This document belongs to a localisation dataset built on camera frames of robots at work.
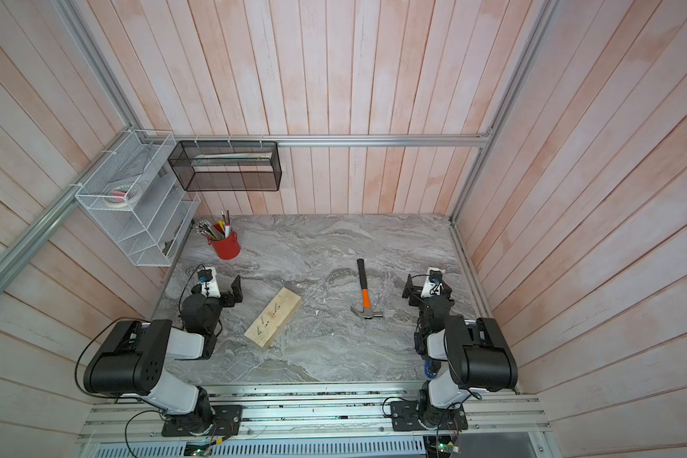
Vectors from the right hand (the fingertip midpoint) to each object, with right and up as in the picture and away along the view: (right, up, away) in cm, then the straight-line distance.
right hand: (425, 274), depth 91 cm
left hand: (-65, -2, +1) cm, 65 cm away
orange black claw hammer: (-19, -13, +1) cm, 23 cm away
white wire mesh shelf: (-85, +21, -10) cm, 88 cm away
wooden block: (-48, -13, -3) cm, 50 cm away
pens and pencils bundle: (-72, +15, +12) cm, 75 cm away
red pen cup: (-71, +8, +17) cm, 74 cm away
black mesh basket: (-70, +39, +13) cm, 81 cm away
